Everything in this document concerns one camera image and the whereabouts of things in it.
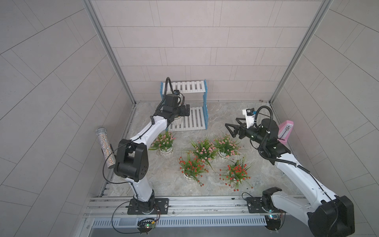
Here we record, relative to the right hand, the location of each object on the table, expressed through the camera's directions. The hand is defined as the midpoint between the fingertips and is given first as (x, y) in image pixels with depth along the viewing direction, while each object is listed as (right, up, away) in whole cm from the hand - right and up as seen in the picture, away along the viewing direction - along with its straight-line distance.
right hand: (230, 122), depth 74 cm
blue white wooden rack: (-16, +2, +31) cm, 35 cm away
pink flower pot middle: (-13, -15, +2) cm, 20 cm away
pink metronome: (+34, -5, +11) cm, 36 cm away
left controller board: (-40, -46, -9) cm, 62 cm away
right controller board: (+18, -46, -6) cm, 50 cm away
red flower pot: (-19, -22, -5) cm, 29 cm away
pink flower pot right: (-1, -14, +6) cm, 15 cm away
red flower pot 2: (+2, -23, -6) cm, 24 cm away
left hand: (-25, +10, +16) cm, 31 cm away
